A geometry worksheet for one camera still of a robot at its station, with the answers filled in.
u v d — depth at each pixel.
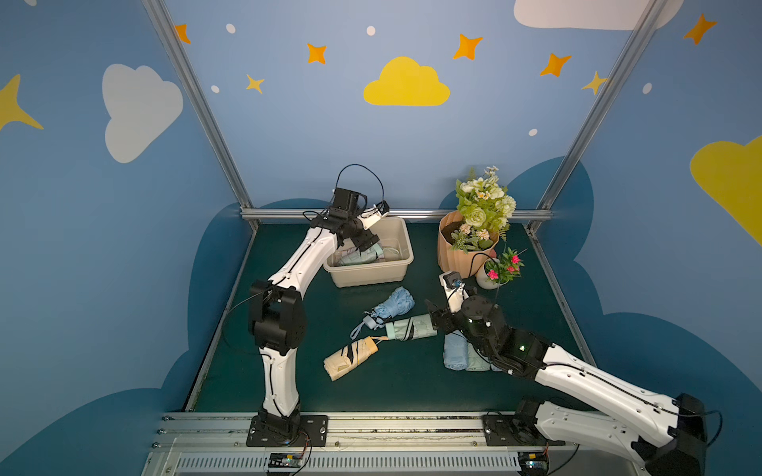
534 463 0.73
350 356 0.84
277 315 0.52
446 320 0.65
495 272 0.91
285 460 0.72
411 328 0.90
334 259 1.07
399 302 0.93
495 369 0.53
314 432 0.74
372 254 1.04
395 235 1.08
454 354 0.82
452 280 0.62
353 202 0.73
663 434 0.40
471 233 0.94
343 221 0.67
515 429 0.65
